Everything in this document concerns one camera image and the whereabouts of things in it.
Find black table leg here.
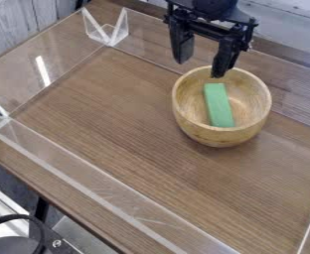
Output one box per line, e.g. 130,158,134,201
35,197,50,222

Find clear acrylic corner bracket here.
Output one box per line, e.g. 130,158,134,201
80,8,129,47

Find black cable loop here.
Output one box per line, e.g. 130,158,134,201
0,213,50,254

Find light wooden bowl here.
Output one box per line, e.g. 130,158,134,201
171,66,272,148

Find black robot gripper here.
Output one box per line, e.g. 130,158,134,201
165,0,258,78

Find green rectangular block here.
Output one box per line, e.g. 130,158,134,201
205,83,234,128

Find clear acrylic front wall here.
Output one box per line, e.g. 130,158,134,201
0,111,238,254

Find black metal bracket with screw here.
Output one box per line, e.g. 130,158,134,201
29,222,83,254

